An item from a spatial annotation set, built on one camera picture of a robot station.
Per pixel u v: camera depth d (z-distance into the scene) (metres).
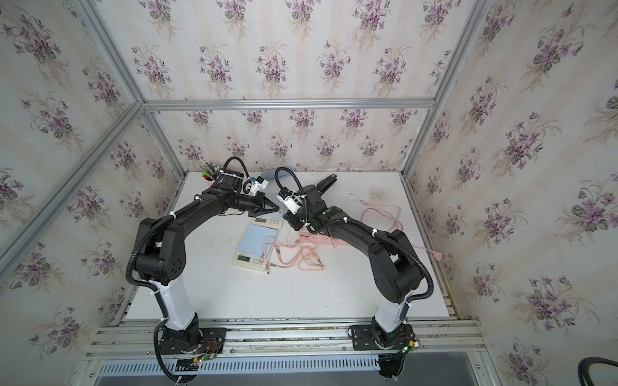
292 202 0.77
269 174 1.15
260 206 0.79
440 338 0.76
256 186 0.86
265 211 0.83
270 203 0.86
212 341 0.72
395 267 0.47
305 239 0.93
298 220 0.78
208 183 1.07
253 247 0.93
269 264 0.88
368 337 0.73
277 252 0.93
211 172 1.05
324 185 1.11
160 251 0.50
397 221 1.02
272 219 1.01
